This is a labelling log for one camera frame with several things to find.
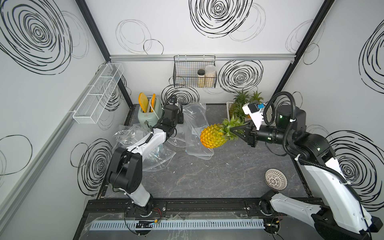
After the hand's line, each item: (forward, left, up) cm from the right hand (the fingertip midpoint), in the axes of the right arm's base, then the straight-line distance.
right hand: (234, 129), depth 55 cm
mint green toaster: (+27, +45, -27) cm, 59 cm away
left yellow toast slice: (+35, +49, -20) cm, 64 cm away
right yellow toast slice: (+36, +42, -19) cm, 59 cm away
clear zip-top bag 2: (+16, +26, -33) cm, 45 cm away
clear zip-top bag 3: (+20, +15, -20) cm, 32 cm away
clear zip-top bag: (+12, +54, -24) cm, 60 cm away
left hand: (+27, +26, -20) cm, 43 cm away
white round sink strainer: (-5, -30, -40) cm, 51 cm away
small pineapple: (+40, -15, -22) cm, 48 cm away
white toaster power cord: (+33, +45, -20) cm, 59 cm away
